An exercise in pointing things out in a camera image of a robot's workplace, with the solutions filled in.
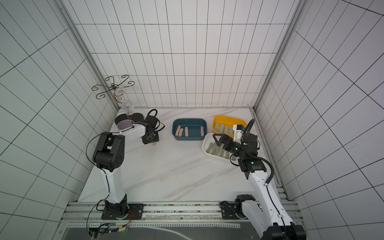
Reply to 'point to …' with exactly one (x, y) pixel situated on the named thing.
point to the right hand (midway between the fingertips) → (219, 135)
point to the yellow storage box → (224, 125)
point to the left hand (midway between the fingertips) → (152, 141)
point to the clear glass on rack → (128, 107)
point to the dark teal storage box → (189, 129)
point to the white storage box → (208, 138)
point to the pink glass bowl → (124, 124)
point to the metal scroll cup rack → (124, 83)
